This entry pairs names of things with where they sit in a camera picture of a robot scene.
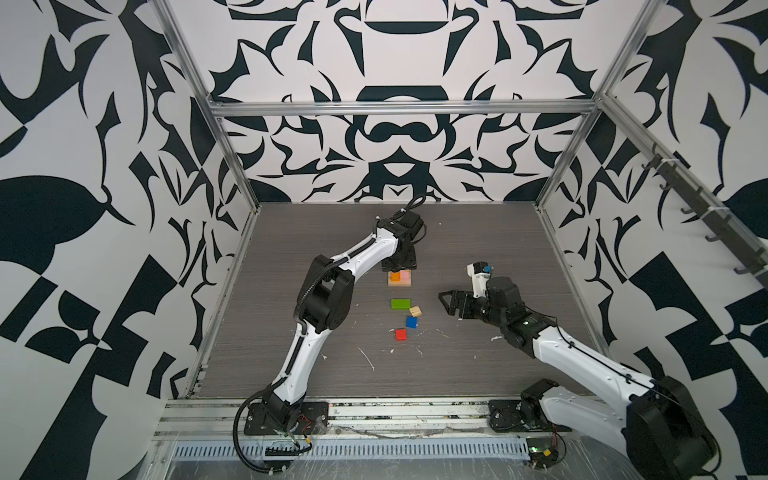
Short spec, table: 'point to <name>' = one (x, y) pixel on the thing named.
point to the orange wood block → (395, 276)
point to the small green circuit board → (543, 452)
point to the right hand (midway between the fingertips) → (451, 295)
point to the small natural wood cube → (415, 311)
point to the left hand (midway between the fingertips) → (407, 260)
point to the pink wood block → (405, 276)
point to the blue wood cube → (412, 322)
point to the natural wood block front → (398, 284)
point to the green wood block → (400, 304)
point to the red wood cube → (401, 334)
